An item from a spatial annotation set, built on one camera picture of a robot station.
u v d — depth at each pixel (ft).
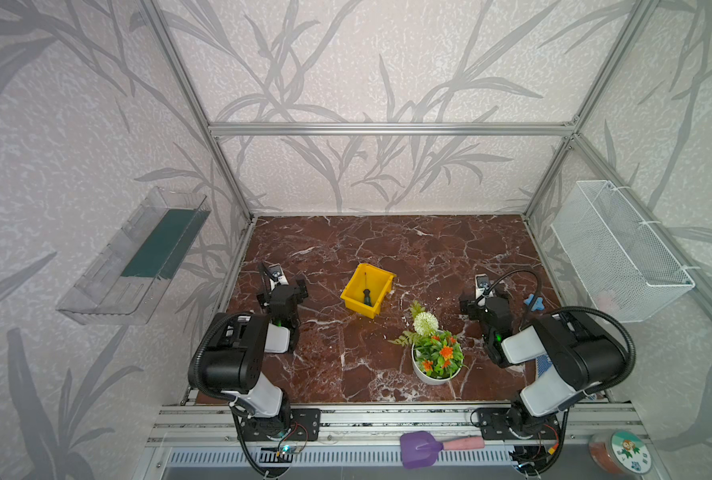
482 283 2.65
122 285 2.09
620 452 2.07
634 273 2.02
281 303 2.32
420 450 2.30
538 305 3.09
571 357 1.50
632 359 1.48
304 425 2.38
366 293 3.16
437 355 2.23
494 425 2.37
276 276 2.57
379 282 3.25
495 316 2.32
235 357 1.50
